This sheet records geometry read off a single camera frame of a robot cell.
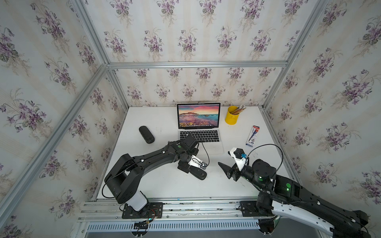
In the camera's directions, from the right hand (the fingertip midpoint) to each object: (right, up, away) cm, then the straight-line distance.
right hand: (226, 158), depth 67 cm
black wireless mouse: (-12, -13, +17) cm, 25 cm away
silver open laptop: (-9, +17, +37) cm, 41 cm away
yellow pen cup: (+12, +19, +38) cm, 44 cm away
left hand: (-15, -5, +19) cm, 25 cm away
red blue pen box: (+27, +7, +34) cm, 44 cm away
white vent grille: (-46, -34, +3) cm, 57 cm away
